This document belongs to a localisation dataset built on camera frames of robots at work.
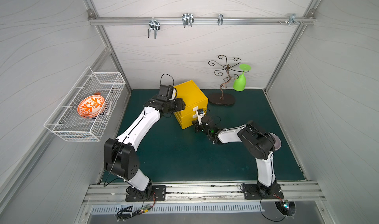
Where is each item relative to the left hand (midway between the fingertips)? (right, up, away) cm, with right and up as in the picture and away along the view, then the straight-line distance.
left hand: (183, 105), depth 84 cm
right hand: (+7, -10, +13) cm, 18 cm away
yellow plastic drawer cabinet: (+6, +5, +6) cm, 10 cm away
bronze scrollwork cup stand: (+28, +5, +31) cm, 42 cm away
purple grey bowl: (+57, -23, +4) cm, 62 cm away
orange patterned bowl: (-41, 0, -17) cm, 45 cm away
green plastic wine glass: (+36, +14, +12) cm, 40 cm away
